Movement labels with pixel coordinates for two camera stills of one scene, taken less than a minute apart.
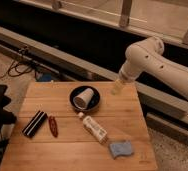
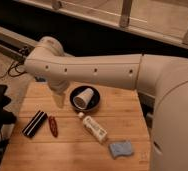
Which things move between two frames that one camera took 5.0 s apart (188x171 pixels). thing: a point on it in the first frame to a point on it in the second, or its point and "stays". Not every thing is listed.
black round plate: (93, 101) stays
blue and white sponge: (121, 149) stays
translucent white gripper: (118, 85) to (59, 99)
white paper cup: (82, 99) stays
